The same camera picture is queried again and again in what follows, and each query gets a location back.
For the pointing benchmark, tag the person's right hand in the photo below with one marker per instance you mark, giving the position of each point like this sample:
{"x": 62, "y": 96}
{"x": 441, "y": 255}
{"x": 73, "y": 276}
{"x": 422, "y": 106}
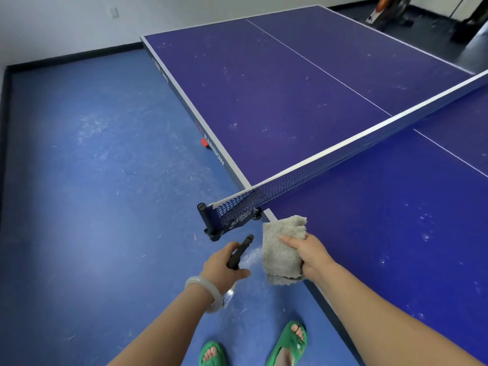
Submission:
{"x": 314, "y": 257}

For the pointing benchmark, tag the person's left hand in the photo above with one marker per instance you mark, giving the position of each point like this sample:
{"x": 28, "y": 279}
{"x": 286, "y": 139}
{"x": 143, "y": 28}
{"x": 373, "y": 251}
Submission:
{"x": 219, "y": 270}

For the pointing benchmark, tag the grey cleaning cloth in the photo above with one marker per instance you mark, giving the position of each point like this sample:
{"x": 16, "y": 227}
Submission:
{"x": 280, "y": 259}

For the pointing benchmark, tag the person's right forearm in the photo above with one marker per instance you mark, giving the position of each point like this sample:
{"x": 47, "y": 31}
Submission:
{"x": 392, "y": 327}

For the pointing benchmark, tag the person's left forearm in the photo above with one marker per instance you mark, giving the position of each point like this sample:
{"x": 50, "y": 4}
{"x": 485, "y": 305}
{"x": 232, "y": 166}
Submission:
{"x": 167, "y": 331}

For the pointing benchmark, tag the person's right foot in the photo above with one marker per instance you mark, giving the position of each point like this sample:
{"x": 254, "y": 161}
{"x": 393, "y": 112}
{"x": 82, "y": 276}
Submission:
{"x": 298, "y": 331}

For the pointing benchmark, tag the person's foot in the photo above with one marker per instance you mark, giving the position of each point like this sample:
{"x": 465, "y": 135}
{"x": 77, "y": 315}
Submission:
{"x": 209, "y": 355}
{"x": 298, "y": 331}

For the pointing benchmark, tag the person's left foot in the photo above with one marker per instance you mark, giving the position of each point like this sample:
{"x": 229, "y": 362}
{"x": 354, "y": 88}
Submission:
{"x": 209, "y": 355}

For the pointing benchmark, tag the white jade bangle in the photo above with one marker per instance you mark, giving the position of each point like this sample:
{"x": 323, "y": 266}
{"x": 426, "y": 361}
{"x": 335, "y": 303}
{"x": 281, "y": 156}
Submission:
{"x": 202, "y": 281}

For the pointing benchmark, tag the green left slipper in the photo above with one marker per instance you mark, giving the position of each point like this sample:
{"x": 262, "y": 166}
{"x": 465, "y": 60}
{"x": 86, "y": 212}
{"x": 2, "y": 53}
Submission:
{"x": 220, "y": 348}

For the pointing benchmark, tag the green slipper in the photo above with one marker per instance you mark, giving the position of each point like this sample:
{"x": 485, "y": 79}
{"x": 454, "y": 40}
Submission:
{"x": 220, "y": 348}
{"x": 289, "y": 344}

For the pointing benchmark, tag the green right slipper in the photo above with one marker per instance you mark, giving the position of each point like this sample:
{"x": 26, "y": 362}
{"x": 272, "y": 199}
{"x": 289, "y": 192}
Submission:
{"x": 289, "y": 344}

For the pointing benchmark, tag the blue table net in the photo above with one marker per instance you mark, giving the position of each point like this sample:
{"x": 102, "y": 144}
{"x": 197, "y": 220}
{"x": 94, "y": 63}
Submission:
{"x": 343, "y": 152}

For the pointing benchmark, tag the blue table tennis table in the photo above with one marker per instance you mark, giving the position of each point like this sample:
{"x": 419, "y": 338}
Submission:
{"x": 286, "y": 91}

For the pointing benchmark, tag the black net post clamp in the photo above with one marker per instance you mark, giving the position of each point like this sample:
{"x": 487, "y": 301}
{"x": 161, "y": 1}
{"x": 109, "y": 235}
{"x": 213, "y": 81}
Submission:
{"x": 207, "y": 221}

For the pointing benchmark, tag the white wall socket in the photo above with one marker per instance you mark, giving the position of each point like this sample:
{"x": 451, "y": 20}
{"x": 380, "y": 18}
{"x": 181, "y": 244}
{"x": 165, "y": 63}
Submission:
{"x": 114, "y": 12}

